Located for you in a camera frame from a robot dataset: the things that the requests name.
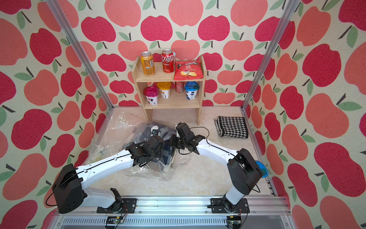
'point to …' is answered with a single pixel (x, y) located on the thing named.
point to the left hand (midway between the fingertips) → (161, 151)
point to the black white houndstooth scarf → (231, 127)
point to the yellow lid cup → (164, 88)
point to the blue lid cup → (191, 88)
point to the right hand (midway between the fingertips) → (167, 144)
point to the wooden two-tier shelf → (177, 100)
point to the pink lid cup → (151, 93)
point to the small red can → (179, 87)
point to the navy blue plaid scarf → (145, 131)
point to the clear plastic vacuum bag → (123, 130)
